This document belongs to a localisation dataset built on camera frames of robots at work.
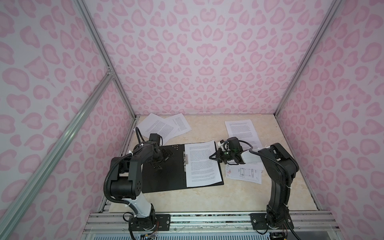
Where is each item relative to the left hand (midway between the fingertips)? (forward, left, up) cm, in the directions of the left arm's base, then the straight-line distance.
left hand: (169, 159), depth 93 cm
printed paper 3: (+23, -52, -2) cm, 57 cm away
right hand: (+1, -26, +2) cm, 26 cm away
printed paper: (+33, +16, -4) cm, 37 cm away
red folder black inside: (-10, -3, -2) cm, 10 cm away
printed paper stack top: (-7, -20, -2) cm, 21 cm away
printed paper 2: (+30, -4, -2) cm, 31 cm away
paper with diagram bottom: (-8, -49, -3) cm, 50 cm away
